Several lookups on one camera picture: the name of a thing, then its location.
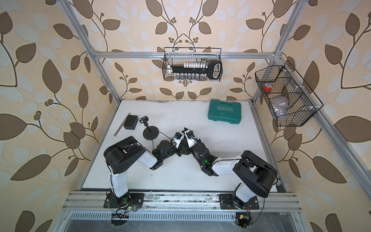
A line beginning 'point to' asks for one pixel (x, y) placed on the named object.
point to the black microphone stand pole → (145, 119)
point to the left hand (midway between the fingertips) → (185, 139)
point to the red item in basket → (266, 89)
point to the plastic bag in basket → (280, 104)
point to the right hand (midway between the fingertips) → (186, 137)
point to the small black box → (131, 122)
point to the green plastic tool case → (223, 111)
